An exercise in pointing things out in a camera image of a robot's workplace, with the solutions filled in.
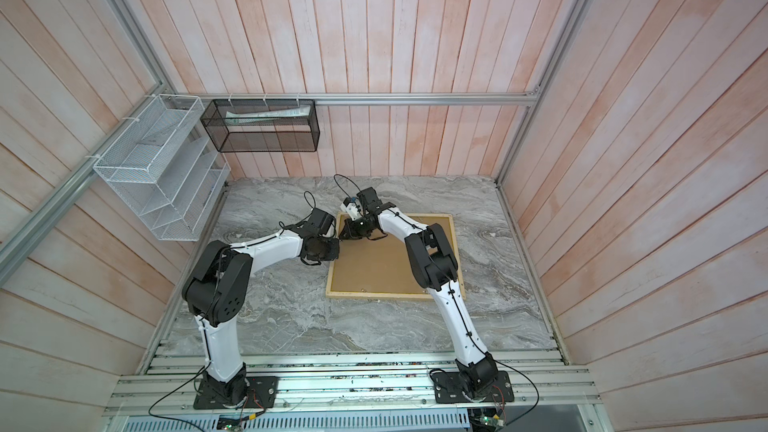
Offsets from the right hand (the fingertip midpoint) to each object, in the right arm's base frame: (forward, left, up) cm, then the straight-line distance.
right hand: (339, 237), depth 103 cm
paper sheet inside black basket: (+21, +31, +35) cm, 51 cm away
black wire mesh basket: (+33, +29, +23) cm, 50 cm away
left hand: (-8, 0, +1) cm, 8 cm away
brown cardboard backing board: (-11, -15, +1) cm, 19 cm away
